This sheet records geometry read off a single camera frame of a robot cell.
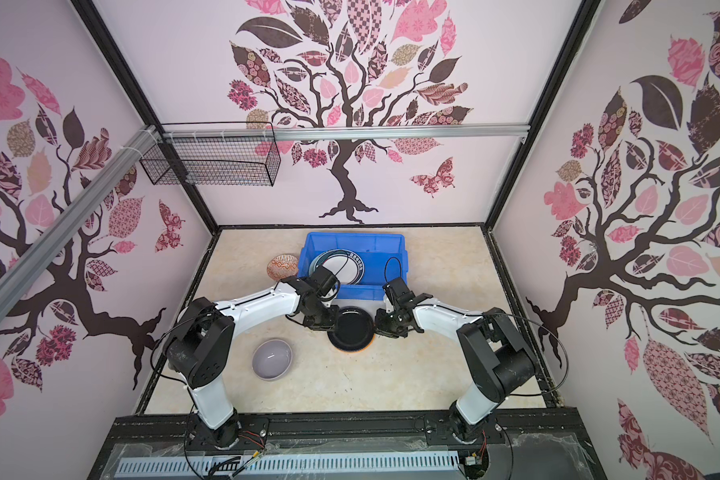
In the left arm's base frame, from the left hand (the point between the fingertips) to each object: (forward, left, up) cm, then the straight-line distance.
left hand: (334, 330), depth 88 cm
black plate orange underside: (+1, -6, -1) cm, 6 cm away
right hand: (+2, -13, -1) cm, 13 cm away
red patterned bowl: (+26, +21, -2) cm, 34 cm away
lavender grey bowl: (-8, +17, -1) cm, 19 cm away
